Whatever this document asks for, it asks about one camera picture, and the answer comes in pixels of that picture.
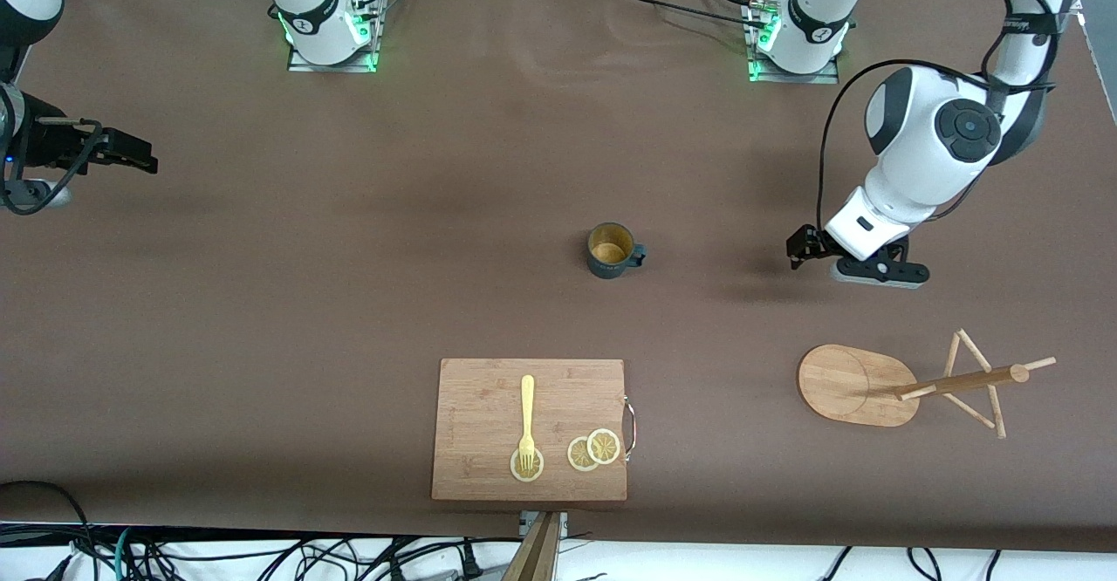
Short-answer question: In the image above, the teal mug with yellow inside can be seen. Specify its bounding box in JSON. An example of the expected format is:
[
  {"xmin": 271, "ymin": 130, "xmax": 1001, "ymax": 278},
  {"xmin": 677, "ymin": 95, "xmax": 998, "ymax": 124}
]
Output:
[{"xmin": 586, "ymin": 222, "xmax": 648, "ymax": 280}]

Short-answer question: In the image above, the wooden mug rack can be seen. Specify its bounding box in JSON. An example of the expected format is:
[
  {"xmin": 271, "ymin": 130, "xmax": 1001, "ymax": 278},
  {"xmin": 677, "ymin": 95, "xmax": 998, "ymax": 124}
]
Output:
[{"xmin": 797, "ymin": 328, "xmax": 1057, "ymax": 441}]

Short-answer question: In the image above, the brown table cover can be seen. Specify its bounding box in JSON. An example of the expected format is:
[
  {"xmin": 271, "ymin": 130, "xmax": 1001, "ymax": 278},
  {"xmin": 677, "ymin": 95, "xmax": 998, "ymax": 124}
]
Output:
[{"xmin": 0, "ymin": 0, "xmax": 1117, "ymax": 554}]

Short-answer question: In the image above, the yellow plastic fork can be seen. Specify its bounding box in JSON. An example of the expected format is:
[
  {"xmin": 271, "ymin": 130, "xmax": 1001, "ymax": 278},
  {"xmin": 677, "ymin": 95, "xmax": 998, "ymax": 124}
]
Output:
[{"xmin": 518, "ymin": 375, "xmax": 538, "ymax": 474}]

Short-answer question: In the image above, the wooden cutting board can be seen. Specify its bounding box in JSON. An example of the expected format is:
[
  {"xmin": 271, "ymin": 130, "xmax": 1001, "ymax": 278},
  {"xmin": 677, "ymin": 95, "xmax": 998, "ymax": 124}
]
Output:
[{"xmin": 431, "ymin": 359, "xmax": 637, "ymax": 502}]

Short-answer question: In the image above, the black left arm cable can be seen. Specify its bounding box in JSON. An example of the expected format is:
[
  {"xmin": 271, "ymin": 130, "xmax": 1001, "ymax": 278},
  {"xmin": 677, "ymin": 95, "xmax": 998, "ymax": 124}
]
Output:
[{"xmin": 815, "ymin": 0, "xmax": 1061, "ymax": 235}]

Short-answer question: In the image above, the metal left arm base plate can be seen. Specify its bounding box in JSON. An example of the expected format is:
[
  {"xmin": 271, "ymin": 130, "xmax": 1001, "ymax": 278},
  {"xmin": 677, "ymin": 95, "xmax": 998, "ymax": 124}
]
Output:
[{"xmin": 746, "ymin": 1, "xmax": 840, "ymax": 85}]

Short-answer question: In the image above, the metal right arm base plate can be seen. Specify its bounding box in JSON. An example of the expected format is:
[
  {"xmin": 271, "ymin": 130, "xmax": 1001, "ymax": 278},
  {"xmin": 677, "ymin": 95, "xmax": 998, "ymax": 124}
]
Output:
[{"xmin": 287, "ymin": 0, "xmax": 386, "ymax": 74}]

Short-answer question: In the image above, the black base power cable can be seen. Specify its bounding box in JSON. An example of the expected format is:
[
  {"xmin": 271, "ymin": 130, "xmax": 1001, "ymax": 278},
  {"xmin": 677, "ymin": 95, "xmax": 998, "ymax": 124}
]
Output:
[{"xmin": 611, "ymin": 0, "xmax": 771, "ymax": 34}]

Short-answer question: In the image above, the thick black floor cable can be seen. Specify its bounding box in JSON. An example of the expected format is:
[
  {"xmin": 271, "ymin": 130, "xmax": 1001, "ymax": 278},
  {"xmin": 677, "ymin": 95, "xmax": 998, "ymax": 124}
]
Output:
[{"xmin": 0, "ymin": 480, "xmax": 99, "ymax": 581}]

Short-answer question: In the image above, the wooden camera mount bracket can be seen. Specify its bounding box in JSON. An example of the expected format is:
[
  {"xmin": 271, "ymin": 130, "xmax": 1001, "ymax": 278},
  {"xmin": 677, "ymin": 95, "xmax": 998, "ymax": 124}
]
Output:
[{"xmin": 500, "ymin": 511, "xmax": 569, "ymax": 581}]

